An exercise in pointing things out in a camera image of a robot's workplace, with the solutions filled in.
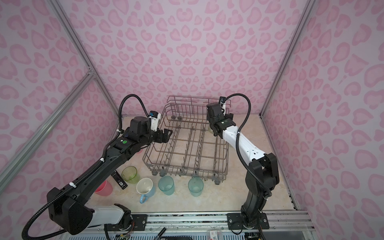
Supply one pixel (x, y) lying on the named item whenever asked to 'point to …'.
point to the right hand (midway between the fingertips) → (220, 111)
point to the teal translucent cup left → (166, 184)
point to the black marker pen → (160, 234)
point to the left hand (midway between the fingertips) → (166, 127)
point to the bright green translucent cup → (130, 175)
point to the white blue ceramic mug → (145, 187)
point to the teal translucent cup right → (195, 185)
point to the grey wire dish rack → (192, 150)
